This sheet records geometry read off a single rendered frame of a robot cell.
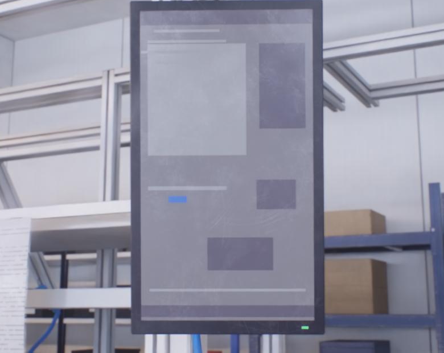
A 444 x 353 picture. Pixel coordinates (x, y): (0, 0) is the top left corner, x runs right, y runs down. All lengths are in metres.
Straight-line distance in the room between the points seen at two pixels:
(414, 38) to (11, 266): 1.15
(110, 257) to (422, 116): 3.05
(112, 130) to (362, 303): 2.42
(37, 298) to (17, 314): 0.12
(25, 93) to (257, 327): 1.52
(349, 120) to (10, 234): 3.59
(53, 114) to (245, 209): 5.15
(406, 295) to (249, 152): 3.65
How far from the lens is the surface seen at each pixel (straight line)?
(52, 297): 1.66
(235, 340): 4.44
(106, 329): 2.14
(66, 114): 6.11
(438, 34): 1.97
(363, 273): 4.28
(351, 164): 4.87
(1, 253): 1.62
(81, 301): 1.61
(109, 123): 2.22
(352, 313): 4.29
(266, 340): 1.90
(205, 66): 1.12
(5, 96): 2.51
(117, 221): 1.57
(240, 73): 1.11
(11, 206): 2.70
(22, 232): 1.59
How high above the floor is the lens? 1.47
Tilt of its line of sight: 11 degrees up
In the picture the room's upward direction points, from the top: straight up
